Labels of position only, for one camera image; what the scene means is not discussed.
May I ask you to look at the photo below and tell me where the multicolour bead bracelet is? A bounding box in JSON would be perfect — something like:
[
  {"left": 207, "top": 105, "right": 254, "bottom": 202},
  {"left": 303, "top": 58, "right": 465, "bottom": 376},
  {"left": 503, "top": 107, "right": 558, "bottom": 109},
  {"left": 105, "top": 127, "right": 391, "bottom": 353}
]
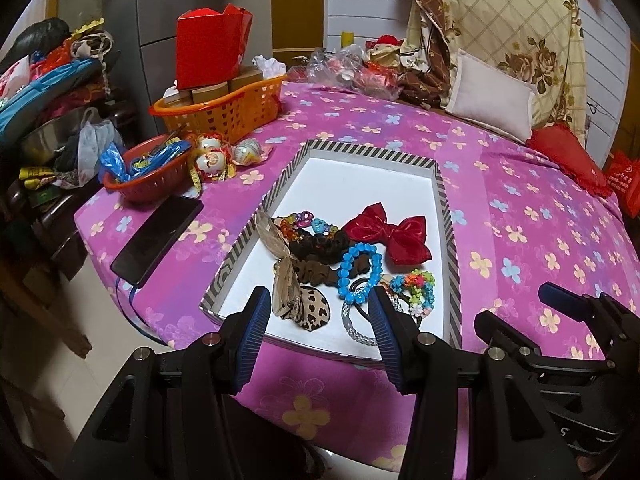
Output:
[{"left": 389, "top": 268, "right": 437, "bottom": 319}]

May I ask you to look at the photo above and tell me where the silver grey hair tie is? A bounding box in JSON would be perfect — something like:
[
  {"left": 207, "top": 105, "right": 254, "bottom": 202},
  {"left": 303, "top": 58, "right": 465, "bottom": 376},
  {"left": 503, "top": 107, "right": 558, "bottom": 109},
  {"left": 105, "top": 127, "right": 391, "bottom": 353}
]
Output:
[{"left": 340, "top": 288, "right": 404, "bottom": 347}]

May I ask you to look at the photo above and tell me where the leopard print ribbon bow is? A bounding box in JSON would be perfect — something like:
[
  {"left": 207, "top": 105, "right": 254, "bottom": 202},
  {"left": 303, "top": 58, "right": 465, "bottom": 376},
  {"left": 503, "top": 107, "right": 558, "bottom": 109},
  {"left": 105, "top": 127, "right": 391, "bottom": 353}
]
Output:
[{"left": 256, "top": 209, "right": 331, "bottom": 332}]

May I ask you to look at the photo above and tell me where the red satin bow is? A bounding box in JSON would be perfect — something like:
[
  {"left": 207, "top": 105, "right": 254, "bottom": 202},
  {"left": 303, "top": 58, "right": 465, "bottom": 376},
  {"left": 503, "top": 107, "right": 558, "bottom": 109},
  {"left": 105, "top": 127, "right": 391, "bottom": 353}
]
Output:
[{"left": 343, "top": 203, "right": 432, "bottom": 266}]

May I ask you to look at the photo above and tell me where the blue bead bracelet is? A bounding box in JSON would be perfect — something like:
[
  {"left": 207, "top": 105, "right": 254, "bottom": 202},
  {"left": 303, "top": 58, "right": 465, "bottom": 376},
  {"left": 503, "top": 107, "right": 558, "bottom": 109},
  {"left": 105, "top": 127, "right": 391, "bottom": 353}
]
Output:
[{"left": 335, "top": 242, "right": 384, "bottom": 306}]

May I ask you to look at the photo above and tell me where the brown fabric scrunchie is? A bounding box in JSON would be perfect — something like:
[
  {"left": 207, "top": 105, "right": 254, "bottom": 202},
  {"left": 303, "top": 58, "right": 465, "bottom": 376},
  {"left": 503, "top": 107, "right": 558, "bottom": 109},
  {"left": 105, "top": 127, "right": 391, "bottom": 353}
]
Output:
[{"left": 288, "top": 229, "right": 355, "bottom": 286}]

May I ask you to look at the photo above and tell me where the black smartphone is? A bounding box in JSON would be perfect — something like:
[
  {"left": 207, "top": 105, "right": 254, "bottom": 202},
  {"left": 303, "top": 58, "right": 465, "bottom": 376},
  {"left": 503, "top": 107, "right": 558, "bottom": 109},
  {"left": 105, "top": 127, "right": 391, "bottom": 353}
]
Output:
[{"left": 111, "top": 196, "right": 204, "bottom": 288}]

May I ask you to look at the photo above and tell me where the red shopping bag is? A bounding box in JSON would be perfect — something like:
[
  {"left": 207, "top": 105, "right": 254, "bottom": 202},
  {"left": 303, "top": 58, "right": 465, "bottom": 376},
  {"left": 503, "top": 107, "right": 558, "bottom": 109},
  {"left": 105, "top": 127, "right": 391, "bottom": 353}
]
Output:
[{"left": 605, "top": 151, "right": 640, "bottom": 218}]

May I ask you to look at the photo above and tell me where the striped white tray box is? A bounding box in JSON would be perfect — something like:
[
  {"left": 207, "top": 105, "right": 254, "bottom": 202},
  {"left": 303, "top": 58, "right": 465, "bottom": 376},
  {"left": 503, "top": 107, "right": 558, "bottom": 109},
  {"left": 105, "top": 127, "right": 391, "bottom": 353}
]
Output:
[{"left": 200, "top": 141, "right": 461, "bottom": 348}]

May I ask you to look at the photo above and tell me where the red cushion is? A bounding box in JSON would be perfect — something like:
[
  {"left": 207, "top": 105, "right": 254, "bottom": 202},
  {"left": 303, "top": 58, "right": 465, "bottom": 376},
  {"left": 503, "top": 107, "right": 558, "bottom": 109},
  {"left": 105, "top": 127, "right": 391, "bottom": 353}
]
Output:
[{"left": 526, "top": 122, "right": 613, "bottom": 198}]

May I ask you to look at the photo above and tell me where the lucky cat figurine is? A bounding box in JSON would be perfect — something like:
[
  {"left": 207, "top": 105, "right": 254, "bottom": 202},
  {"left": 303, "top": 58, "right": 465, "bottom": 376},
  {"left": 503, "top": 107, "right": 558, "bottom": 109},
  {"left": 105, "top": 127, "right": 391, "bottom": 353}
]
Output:
[{"left": 189, "top": 132, "right": 236, "bottom": 197}]

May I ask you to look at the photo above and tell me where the small red plastic basket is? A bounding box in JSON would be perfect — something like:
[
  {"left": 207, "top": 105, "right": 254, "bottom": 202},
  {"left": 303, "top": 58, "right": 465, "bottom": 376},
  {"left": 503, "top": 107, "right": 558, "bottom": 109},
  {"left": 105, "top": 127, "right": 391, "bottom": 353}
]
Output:
[{"left": 100, "top": 134, "right": 193, "bottom": 204}]

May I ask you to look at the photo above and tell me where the round wrapped ornament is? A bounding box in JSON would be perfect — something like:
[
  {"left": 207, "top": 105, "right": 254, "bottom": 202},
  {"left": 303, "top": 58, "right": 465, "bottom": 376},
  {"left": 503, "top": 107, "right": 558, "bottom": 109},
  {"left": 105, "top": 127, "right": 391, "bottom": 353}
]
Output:
[{"left": 231, "top": 139, "right": 272, "bottom": 166}]

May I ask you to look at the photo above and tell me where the small grey pillow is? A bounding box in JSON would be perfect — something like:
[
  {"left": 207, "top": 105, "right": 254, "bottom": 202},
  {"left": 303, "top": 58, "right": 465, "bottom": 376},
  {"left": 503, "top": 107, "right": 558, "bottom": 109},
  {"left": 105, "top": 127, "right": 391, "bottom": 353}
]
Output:
[{"left": 446, "top": 50, "right": 535, "bottom": 144}]

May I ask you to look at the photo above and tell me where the orange plastic basket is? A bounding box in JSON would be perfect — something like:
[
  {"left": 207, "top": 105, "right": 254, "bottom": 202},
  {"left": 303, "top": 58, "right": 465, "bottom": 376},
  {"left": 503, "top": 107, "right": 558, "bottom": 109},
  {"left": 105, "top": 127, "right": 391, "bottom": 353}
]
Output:
[{"left": 149, "top": 76, "right": 286, "bottom": 144}]

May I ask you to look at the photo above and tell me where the red santa plush toy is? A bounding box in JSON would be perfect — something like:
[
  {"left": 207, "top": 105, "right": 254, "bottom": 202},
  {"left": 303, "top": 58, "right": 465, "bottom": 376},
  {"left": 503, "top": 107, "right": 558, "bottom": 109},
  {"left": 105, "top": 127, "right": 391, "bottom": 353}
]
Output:
[{"left": 366, "top": 35, "right": 402, "bottom": 68}]

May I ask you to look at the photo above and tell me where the clear plastic bag with items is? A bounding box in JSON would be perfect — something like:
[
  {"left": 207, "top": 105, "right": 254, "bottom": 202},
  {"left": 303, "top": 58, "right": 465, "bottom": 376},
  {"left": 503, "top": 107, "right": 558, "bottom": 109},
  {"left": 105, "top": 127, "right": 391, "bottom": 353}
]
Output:
[{"left": 305, "top": 44, "right": 401, "bottom": 101}]

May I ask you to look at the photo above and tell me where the white crumpled tissue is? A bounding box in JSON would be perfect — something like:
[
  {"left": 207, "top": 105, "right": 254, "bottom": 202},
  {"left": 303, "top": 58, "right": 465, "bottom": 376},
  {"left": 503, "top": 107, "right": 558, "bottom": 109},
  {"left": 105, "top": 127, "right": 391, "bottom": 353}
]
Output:
[{"left": 253, "top": 54, "right": 288, "bottom": 79}]

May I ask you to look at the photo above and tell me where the floral beige quilt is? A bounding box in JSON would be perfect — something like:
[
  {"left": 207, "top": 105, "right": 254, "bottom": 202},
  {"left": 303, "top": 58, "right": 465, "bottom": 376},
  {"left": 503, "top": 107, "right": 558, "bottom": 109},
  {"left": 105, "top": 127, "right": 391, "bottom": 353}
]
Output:
[{"left": 399, "top": 0, "right": 587, "bottom": 142}]

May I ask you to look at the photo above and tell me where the red paper gift bag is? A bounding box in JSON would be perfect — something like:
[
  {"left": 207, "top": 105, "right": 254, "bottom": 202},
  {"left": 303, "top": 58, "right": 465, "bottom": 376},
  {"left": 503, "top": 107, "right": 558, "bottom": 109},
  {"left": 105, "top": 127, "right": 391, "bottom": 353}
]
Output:
[{"left": 176, "top": 3, "right": 253, "bottom": 90}]

